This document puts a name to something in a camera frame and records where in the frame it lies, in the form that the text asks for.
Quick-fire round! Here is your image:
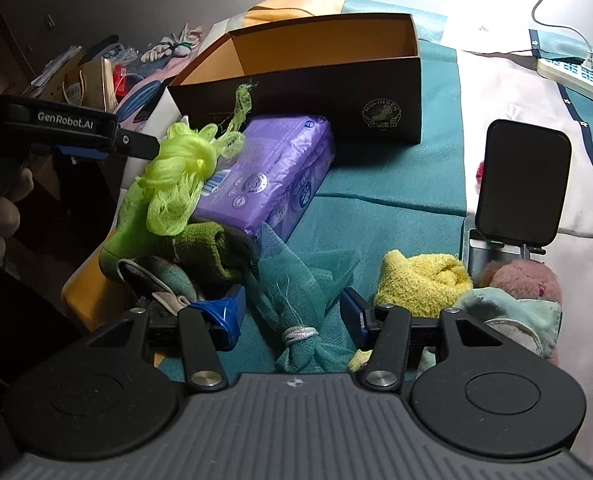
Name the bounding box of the teal mesh cloth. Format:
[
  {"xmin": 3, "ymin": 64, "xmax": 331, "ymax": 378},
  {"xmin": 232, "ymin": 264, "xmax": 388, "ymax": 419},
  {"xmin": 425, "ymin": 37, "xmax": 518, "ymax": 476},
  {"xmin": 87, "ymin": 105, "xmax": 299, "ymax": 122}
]
[{"xmin": 246, "ymin": 223, "xmax": 360, "ymax": 374}]

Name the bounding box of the dark green knitted cloth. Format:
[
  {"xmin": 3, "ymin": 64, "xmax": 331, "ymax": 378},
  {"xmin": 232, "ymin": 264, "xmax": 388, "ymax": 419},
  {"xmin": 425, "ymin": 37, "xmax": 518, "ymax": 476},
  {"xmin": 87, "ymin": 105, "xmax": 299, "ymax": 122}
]
[{"xmin": 172, "ymin": 221, "xmax": 260, "ymax": 282}]

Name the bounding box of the yellow towel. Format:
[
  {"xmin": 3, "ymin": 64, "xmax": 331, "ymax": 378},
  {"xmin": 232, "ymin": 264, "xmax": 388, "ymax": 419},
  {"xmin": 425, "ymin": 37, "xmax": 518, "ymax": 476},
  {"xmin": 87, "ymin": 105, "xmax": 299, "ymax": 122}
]
[{"xmin": 346, "ymin": 248, "xmax": 474, "ymax": 373}]

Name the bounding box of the neon yellow mesh sponge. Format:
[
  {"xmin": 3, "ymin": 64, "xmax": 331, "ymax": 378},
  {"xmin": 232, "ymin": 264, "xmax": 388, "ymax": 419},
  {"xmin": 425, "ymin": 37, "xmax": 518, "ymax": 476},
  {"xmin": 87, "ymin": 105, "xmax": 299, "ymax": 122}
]
[{"xmin": 137, "ymin": 84, "xmax": 253, "ymax": 236}]

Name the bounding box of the pink teddy bear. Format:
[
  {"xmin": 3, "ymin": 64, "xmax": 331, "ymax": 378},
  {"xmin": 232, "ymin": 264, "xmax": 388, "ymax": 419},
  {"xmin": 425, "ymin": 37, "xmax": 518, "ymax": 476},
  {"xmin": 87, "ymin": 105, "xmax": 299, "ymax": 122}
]
[{"xmin": 477, "ymin": 258, "xmax": 564, "ymax": 365}]

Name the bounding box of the light teal cloth pouch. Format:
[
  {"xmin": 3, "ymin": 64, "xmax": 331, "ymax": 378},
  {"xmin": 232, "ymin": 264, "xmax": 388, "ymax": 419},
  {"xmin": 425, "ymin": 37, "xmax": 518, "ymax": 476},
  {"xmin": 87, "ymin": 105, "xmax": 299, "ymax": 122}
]
[{"xmin": 408, "ymin": 287, "xmax": 563, "ymax": 364}]

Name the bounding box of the green plush toy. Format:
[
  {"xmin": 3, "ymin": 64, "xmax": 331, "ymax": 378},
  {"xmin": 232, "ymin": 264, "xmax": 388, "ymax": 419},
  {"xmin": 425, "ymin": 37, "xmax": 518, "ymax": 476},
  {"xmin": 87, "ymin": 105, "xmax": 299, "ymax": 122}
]
[{"xmin": 98, "ymin": 182, "xmax": 197, "ymax": 300}]

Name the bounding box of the red knitted item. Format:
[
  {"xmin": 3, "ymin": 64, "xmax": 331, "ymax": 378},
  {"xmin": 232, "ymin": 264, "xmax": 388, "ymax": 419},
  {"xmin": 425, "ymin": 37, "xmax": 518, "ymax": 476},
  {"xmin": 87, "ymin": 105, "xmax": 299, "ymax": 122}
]
[{"xmin": 475, "ymin": 162, "xmax": 484, "ymax": 193}]

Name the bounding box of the brown paper bag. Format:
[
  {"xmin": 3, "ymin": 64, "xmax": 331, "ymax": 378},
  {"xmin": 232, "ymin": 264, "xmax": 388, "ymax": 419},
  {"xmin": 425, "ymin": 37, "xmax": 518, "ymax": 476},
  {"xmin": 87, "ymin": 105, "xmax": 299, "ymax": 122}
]
[{"xmin": 38, "ymin": 55, "xmax": 118, "ymax": 113}]

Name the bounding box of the striped teal bed sheet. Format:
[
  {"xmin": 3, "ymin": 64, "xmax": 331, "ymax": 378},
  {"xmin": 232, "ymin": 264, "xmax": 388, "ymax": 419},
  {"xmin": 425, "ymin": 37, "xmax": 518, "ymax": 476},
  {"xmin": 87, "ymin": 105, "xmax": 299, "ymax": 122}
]
[{"xmin": 61, "ymin": 0, "xmax": 593, "ymax": 476}]

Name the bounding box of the pink patterned pillow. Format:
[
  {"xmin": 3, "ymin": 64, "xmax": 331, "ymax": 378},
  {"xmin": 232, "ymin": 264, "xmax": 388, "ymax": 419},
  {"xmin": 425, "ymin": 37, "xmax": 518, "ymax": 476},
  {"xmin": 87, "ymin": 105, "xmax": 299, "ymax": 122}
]
[{"xmin": 114, "ymin": 52, "xmax": 197, "ymax": 131}]

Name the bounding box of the purple tissue pack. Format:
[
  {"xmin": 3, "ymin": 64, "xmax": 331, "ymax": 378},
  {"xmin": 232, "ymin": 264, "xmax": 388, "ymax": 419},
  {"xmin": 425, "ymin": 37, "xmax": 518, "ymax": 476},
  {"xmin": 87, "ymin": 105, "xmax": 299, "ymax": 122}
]
[{"xmin": 193, "ymin": 115, "xmax": 335, "ymax": 240}]

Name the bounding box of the brown cardboard shoe box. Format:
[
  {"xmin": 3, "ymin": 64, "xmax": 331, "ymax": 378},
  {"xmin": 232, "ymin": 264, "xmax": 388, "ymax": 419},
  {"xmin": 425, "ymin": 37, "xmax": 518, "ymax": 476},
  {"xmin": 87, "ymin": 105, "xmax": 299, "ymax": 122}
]
[{"xmin": 168, "ymin": 13, "xmax": 422, "ymax": 158}]

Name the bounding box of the white power strip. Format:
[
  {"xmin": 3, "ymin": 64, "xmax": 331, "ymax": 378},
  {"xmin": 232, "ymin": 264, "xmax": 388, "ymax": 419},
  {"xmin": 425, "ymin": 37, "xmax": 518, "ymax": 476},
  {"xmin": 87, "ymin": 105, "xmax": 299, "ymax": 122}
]
[{"xmin": 536, "ymin": 58, "xmax": 593, "ymax": 101}]

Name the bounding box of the white power cable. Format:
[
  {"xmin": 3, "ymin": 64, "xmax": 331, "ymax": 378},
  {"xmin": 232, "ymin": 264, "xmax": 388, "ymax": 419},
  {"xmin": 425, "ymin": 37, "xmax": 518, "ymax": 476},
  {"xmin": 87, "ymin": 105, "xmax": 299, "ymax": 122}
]
[{"xmin": 531, "ymin": 0, "xmax": 593, "ymax": 70}]

